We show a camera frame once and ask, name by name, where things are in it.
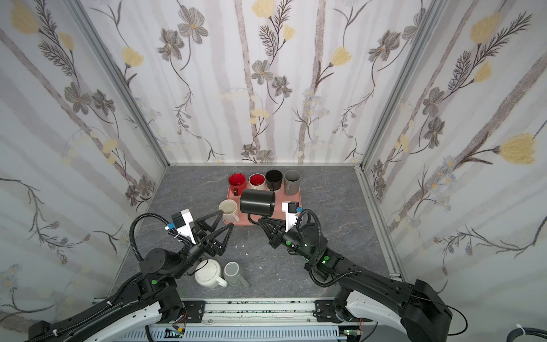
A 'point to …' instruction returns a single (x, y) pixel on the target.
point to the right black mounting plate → (325, 311)
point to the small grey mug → (231, 273)
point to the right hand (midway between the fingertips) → (257, 219)
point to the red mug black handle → (236, 182)
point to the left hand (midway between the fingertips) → (222, 216)
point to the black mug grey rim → (259, 202)
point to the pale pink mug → (229, 208)
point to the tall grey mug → (291, 182)
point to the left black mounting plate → (195, 311)
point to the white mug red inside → (257, 181)
